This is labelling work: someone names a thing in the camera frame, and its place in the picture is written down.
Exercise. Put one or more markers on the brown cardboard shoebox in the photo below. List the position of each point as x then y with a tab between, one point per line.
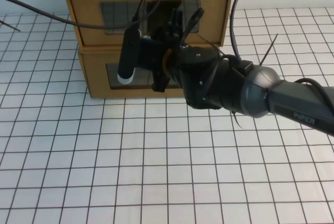
100	70
114	14

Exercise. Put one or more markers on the black cylindrical wrist camera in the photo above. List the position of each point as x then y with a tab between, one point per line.
129	55

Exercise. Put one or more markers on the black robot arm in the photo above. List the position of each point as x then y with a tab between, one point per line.
256	90

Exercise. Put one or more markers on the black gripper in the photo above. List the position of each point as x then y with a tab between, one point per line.
169	60

